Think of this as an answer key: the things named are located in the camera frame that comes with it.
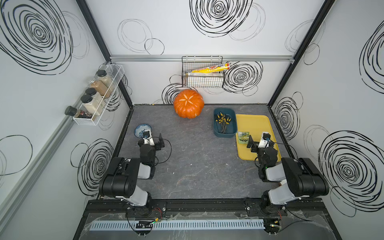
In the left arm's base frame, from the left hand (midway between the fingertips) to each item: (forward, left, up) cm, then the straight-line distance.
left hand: (151, 134), depth 90 cm
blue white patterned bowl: (+9, +12, -8) cm, 17 cm away
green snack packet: (+7, -60, -10) cm, 61 cm away
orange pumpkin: (+24, -21, +3) cm, 32 cm away
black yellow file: (+20, -51, -8) cm, 55 cm away
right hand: (0, -65, +2) cm, 65 cm away
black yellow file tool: (+20, -46, -8) cm, 51 cm away
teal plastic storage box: (+14, -52, -10) cm, 55 cm away
